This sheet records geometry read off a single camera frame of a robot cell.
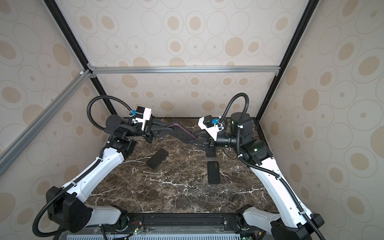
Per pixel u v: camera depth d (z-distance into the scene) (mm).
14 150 524
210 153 993
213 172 918
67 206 386
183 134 583
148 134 523
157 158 975
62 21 717
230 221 747
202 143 513
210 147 503
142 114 476
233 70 1930
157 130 550
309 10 686
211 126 474
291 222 369
